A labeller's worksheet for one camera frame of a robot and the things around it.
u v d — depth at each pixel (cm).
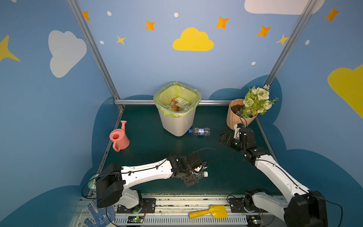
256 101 89
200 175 80
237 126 77
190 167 58
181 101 98
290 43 82
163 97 94
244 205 74
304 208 40
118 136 89
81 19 73
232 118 97
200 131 101
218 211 73
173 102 102
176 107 99
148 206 75
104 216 70
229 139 74
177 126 93
